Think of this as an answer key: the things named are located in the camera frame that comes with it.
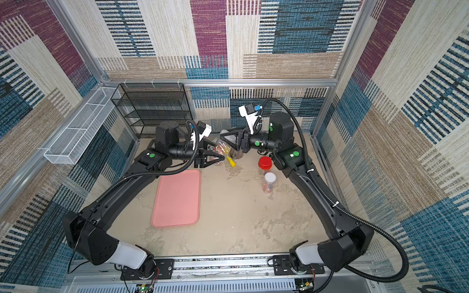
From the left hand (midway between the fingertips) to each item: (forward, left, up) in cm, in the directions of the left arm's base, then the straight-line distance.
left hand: (222, 153), depth 66 cm
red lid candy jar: (+16, -20, -27) cm, 37 cm away
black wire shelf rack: (+49, +47, -14) cm, 69 cm away
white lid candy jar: (+5, -21, -25) cm, 33 cm away
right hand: (+2, -2, +6) cm, 7 cm away
